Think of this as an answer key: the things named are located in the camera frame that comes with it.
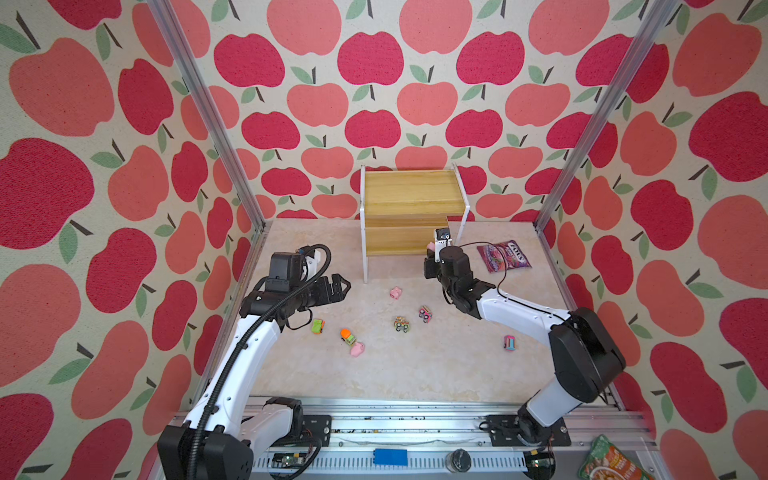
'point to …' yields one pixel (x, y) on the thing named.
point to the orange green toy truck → (347, 336)
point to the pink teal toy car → (510, 343)
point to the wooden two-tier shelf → (401, 210)
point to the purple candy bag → (503, 256)
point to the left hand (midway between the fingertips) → (341, 288)
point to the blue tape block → (390, 456)
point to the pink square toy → (395, 292)
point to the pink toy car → (425, 314)
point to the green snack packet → (605, 461)
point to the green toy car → (317, 327)
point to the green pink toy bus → (401, 325)
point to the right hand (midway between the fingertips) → (439, 248)
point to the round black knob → (458, 461)
